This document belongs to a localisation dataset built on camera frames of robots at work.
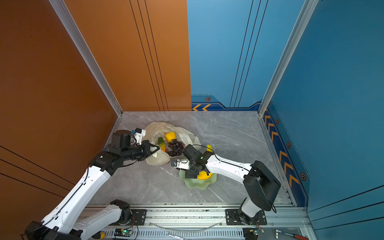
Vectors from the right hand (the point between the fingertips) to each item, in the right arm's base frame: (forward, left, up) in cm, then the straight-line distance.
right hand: (188, 163), depth 85 cm
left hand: (0, +12, +18) cm, 21 cm away
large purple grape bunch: (+12, +7, -1) cm, 14 cm away
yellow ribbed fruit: (+20, +13, -1) cm, 24 cm away
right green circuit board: (-31, -33, -7) cm, 46 cm away
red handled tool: (-33, -51, -7) cm, 61 cm away
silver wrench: (-32, +8, -7) cm, 34 cm away
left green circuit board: (-31, +30, -8) cm, 44 cm away
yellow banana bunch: (-6, -8, -2) cm, 10 cm away
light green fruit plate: (-9, -4, -5) cm, 11 cm away
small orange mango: (+15, +18, -2) cm, 24 cm away
